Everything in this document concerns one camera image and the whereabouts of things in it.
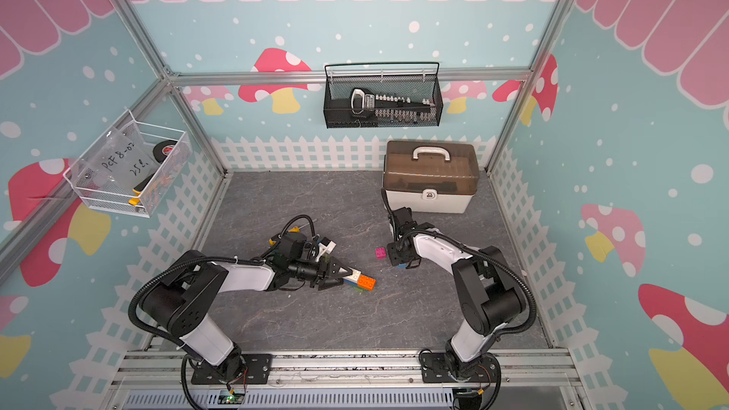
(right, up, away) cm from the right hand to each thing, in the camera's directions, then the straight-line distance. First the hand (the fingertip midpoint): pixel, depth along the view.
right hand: (399, 254), depth 94 cm
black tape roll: (-68, +32, -14) cm, 77 cm away
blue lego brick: (-15, -7, -9) cm, 19 cm away
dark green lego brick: (-13, -9, -7) cm, 17 cm away
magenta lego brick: (-6, 0, +1) cm, 6 cm away
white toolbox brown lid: (+13, +27, +15) cm, 34 cm away
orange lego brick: (-11, -7, -9) cm, 15 cm away
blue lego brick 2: (0, -2, -10) cm, 10 cm away
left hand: (-17, -6, -10) cm, 21 cm away
